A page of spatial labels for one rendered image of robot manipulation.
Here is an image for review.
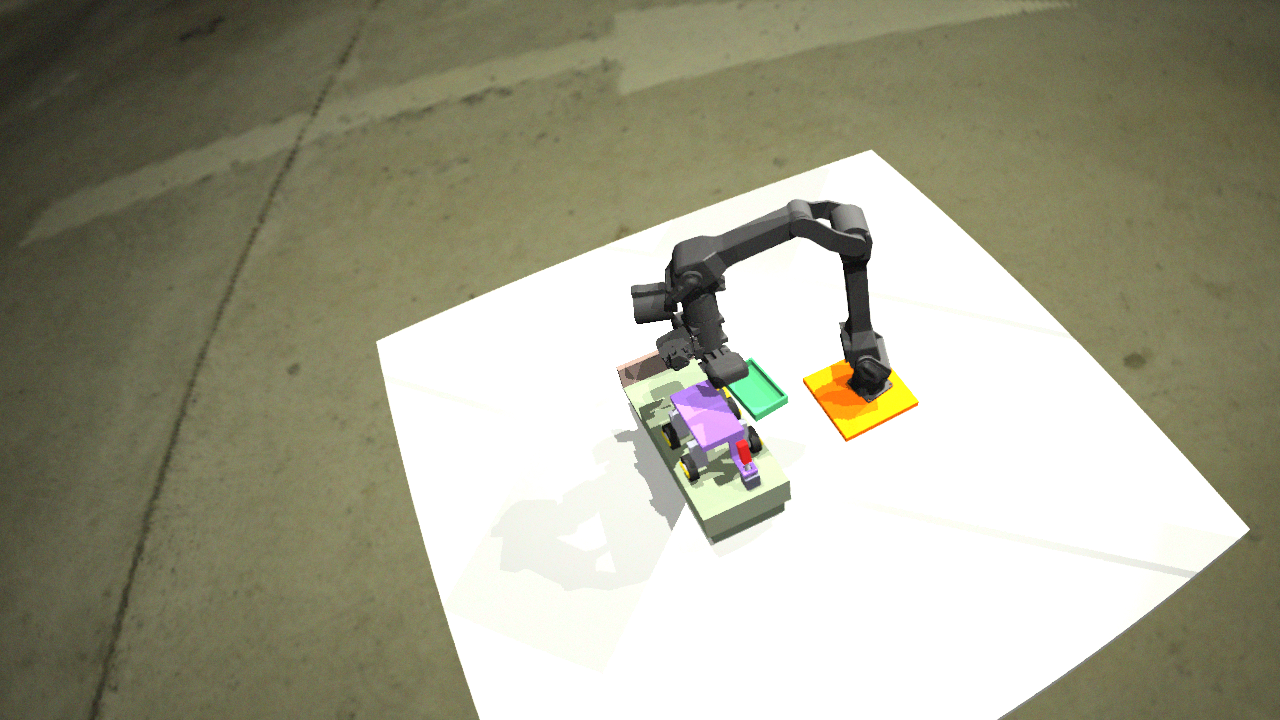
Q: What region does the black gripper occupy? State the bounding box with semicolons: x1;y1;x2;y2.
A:
671;307;750;389

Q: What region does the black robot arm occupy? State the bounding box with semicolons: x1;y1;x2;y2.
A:
631;199;893;404

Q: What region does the red-headed pin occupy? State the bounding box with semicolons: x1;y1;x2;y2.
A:
736;439;753;471

